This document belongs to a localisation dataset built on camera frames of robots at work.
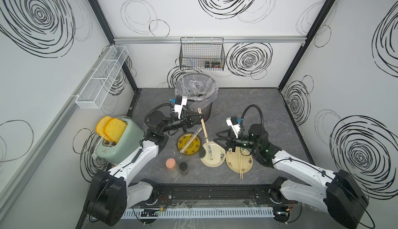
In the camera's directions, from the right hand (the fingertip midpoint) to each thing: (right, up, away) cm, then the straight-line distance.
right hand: (216, 139), depth 70 cm
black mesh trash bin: (-12, +15, +12) cm, 23 cm away
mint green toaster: (-43, -5, +4) cm, 43 cm away
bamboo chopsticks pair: (+14, -17, +12) cm, 25 cm away
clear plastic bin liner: (-10, +27, +28) cm, 40 cm away
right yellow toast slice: (-50, +4, +5) cm, 50 cm away
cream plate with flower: (+3, -13, +16) cm, 21 cm away
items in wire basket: (0, +39, +18) cm, 43 cm away
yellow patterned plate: (-12, -10, +19) cm, 25 cm away
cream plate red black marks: (+11, -15, +15) cm, 23 cm away
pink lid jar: (-22, -13, +3) cm, 25 cm away
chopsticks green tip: (-5, +3, -1) cm, 6 cm away
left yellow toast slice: (-55, +5, +3) cm, 56 cm away
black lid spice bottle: (-15, -14, +3) cm, 21 cm away
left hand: (-6, +10, -5) cm, 13 cm away
